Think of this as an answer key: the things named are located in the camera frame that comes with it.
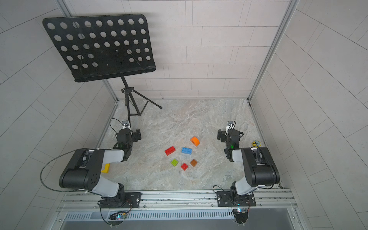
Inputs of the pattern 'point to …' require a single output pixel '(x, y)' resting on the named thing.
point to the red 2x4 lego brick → (169, 151)
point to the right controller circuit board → (241, 214)
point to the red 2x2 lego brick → (184, 166)
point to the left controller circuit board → (117, 218)
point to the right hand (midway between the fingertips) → (227, 127)
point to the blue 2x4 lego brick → (186, 150)
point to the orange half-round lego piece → (195, 141)
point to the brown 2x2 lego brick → (193, 162)
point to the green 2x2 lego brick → (174, 162)
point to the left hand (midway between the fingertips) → (133, 128)
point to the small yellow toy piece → (256, 143)
